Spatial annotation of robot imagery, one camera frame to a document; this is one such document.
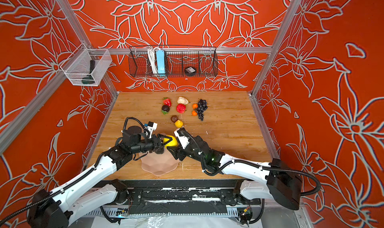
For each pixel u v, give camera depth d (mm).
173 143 710
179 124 978
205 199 728
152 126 712
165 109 1058
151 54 876
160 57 896
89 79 789
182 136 630
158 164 816
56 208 387
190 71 954
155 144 644
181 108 1040
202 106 1054
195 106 1076
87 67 914
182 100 1089
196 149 557
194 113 1050
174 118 1003
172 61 1005
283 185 406
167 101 1102
